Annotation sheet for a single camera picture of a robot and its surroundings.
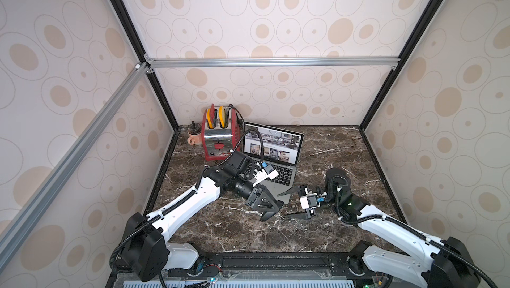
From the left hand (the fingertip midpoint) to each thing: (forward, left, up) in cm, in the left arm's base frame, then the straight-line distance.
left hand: (276, 209), depth 62 cm
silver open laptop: (+37, -4, -16) cm, 40 cm away
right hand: (+1, -2, -3) cm, 4 cm away
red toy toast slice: (+47, +28, -4) cm, 55 cm away
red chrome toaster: (+39, +24, -7) cm, 47 cm away
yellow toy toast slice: (+48, +24, -5) cm, 54 cm away
